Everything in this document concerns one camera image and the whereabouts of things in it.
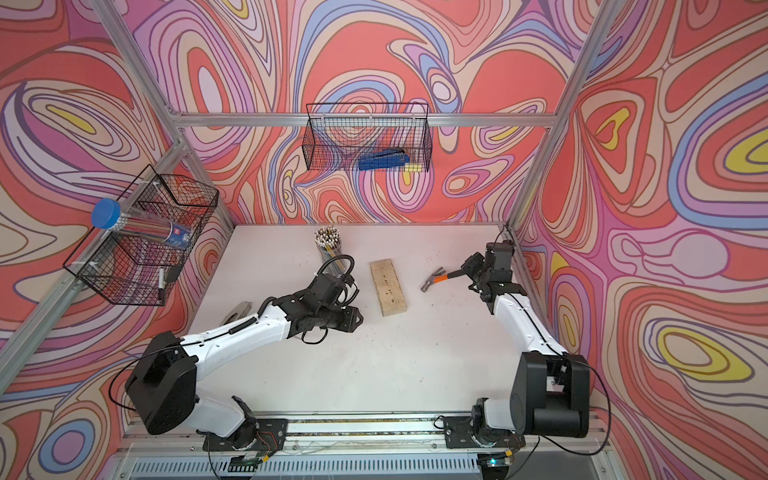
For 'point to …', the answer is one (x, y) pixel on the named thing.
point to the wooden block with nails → (391, 296)
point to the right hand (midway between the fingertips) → (468, 265)
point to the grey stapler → (237, 313)
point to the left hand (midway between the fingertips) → (363, 320)
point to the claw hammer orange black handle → (439, 276)
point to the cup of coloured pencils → (328, 243)
